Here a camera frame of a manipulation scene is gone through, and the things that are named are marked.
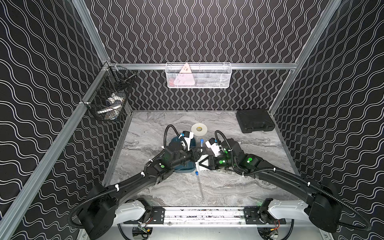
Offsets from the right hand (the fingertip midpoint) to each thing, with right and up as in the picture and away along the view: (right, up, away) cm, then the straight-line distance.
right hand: (200, 163), depth 73 cm
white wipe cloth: (0, -2, 0) cm, 2 cm away
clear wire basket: (+2, +64, +61) cm, 88 cm away
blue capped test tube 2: (+1, -16, +10) cm, 19 cm away
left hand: (+3, +8, -1) cm, 8 cm away
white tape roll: (+1, +16, +36) cm, 39 cm away
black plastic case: (+44, +23, +36) cm, 61 cm away
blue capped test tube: (+1, +11, +1) cm, 11 cm away
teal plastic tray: (-6, -7, +17) cm, 19 cm away
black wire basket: (-51, +34, +10) cm, 62 cm away
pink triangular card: (-8, +48, +16) cm, 51 cm away
